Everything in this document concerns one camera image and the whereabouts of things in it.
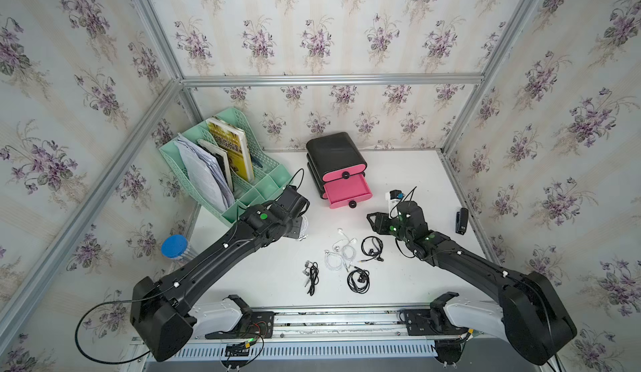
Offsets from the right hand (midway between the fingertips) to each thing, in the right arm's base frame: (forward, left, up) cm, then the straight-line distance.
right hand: (374, 216), depth 86 cm
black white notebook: (+18, +56, +10) cm, 59 cm away
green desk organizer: (+18, +40, -3) cm, 44 cm away
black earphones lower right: (-19, +6, -10) cm, 22 cm away
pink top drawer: (+15, +10, +4) cm, 19 cm away
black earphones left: (-16, +22, -10) cm, 29 cm away
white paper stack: (+5, +56, +17) cm, 58 cm away
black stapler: (+4, -35, -7) cm, 36 cm away
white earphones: (-9, +10, -10) cm, 17 cm away
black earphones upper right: (-7, 0, -10) cm, 12 cm away
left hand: (-7, +27, +6) cm, 28 cm away
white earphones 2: (-7, +24, +5) cm, 26 cm away
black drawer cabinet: (+16, +13, +7) cm, 22 cm away
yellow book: (+23, +52, +13) cm, 59 cm away
